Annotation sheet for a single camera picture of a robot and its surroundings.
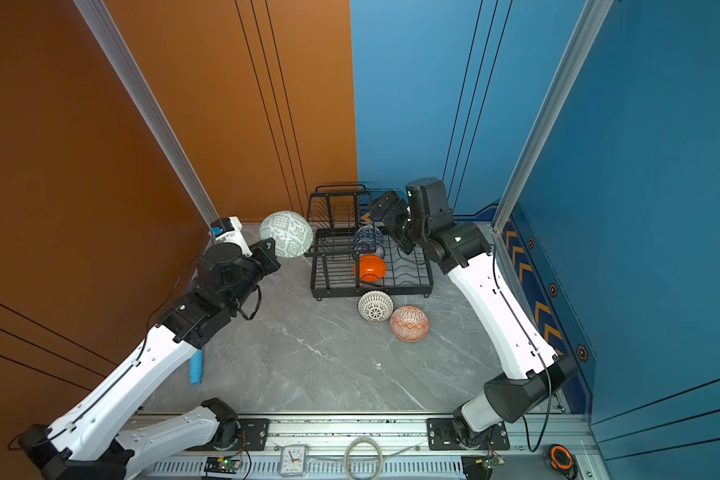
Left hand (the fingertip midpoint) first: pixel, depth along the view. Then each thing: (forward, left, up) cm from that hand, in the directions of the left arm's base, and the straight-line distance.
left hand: (276, 237), depth 68 cm
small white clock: (-39, -4, -34) cm, 52 cm away
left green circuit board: (-40, +13, -37) cm, 56 cm away
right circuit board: (-39, -51, -35) cm, 73 cm away
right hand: (+4, -22, +4) cm, 23 cm away
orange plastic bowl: (+13, -22, -30) cm, 39 cm away
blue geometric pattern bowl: (+29, -21, -33) cm, 49 cm away
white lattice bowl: (+1, -24, -33) cm, 41 cm away
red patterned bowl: (-4, -34, -34) cm, 49 cm away
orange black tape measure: (-39, -66, -32) cm, 83 cm away
